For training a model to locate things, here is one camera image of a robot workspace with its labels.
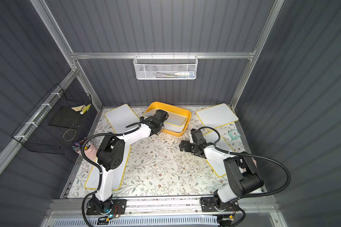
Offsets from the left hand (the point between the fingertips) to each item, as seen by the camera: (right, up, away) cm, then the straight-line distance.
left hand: (164, 117), depth 96 cm
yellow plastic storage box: (+6, +6, +19) cm, 20 cm away
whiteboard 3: (-42, -38, -13) cm, 58 cm away
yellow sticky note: (-50, +5, -14) cm, 52 cm away
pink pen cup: (-45, -20, -11) cm, 50 cm away
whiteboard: (-12, +4, +15) cm, 20 cm away
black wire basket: (-57, -3, -23) cm, 61 cm away
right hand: (+15, -19, -4) cm, 24 cm away
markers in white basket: (-2, +28, -5) cm, 28 cm away
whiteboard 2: (-37, 0, +20) cm, 42 cm away
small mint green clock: (+49, -12, +4) cm, 51 cm away
